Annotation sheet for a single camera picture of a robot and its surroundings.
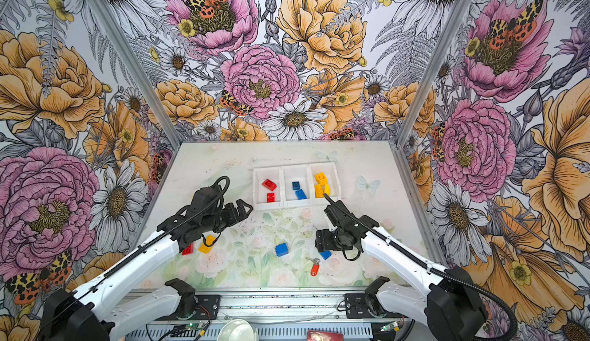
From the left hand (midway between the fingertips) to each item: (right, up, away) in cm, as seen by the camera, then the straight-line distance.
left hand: (242, 219), depth 81 cm
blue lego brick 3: (+29, -14, +4) cm, 33 cm away
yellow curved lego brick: (+32, +8, +20) cm, 38 cm away
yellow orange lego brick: (+28, +8, +19) cm, 35 cm away
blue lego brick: (+20, +6, +19) cm, 28 cm away
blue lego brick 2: (+13, -12, +4) cm, 18 cm away
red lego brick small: (+7, +5, +19) cm, 21 cm away
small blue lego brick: (+18, +10, +21) cm, 29 cm away
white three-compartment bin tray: (+15, +10, +22) cm, 28 cm away
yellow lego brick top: (+29, +13, +22) cm, 39 cm away
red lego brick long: (+6, +10, +21) cm, 24 cm away
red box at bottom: (+27, -29, -15) cm, 43 cm away
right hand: (+29, -10, -1) cm, 31 cm away
